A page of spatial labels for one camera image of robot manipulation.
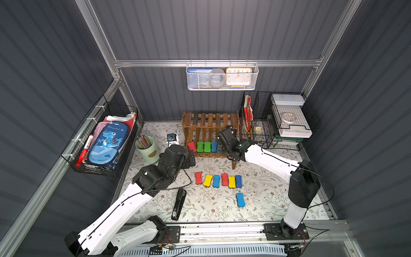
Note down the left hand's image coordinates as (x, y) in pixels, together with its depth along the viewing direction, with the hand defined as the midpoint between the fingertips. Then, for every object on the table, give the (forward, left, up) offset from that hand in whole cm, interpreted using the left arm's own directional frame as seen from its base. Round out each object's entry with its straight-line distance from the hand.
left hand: (183, 152), depth 69 cm
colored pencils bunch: (+17, +26, -12) cm, 33 cm away
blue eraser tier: (0, -15, -29) cm, 33 cm away
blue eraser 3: (-12, -28, -28) cm, 41 cm away
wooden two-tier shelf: (+25, -6, -15) cm, 29 cm away
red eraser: (0, -20, -28) cm, 34 cm away
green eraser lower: (+12, -6, -13) cm, 19 cm away
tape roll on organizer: (+30, -59, -9) cm, 67 cm away
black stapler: (-10, +3, -25) cm, 28 cm away
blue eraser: (+11, -14, -12) cm, 21 cm away
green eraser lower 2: (+11, -10, -12) cm, 19 cm away
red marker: (-2, +40, +4) cm, 40 cm away
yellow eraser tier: (0, -10, -28) cm, 30 cm away
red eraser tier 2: (+1, -5, -28) cm, 28 cm away
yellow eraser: (-2, -24, -28) cm, 37 cm away
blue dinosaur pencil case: (0, +30, +6) cm, 30 cm away
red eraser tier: (+12, -1, -13) cm, 18 cm away
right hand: (+14, -19, -12) cm, 27 cm away
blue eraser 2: (-1, -28, -27) cm, 39 cm away
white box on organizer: (+43, -66, -7) cm, 79 cm away
